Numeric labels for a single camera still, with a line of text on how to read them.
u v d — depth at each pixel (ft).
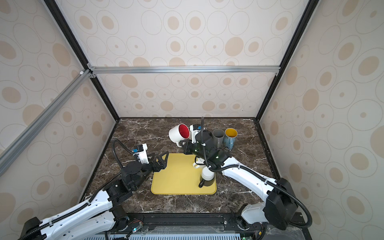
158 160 2.13
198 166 3.00
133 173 1.76
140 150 2.05
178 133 2.36
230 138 3.17
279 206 1.33
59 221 1.42
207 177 2.61
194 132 2.25
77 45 2.63
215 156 1.90
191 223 2.45
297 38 2.55
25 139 1.82
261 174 1.51
